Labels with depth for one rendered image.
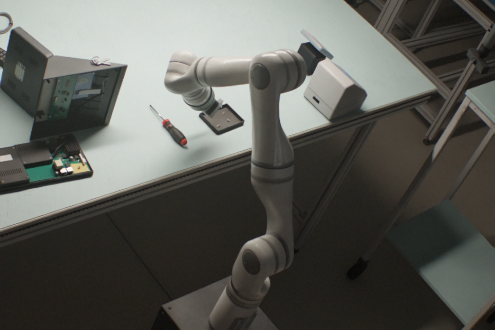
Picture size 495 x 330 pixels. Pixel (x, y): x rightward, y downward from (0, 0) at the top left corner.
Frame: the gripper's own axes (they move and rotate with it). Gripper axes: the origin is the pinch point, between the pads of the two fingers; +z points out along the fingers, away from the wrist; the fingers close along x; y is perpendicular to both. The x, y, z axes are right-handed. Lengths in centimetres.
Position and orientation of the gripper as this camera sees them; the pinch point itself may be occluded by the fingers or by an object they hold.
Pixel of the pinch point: (216, 103)
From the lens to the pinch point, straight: 228.5
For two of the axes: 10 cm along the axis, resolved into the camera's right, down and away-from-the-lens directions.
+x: 7.6, 6.0, -2.7
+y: -6.3, 7.7, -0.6
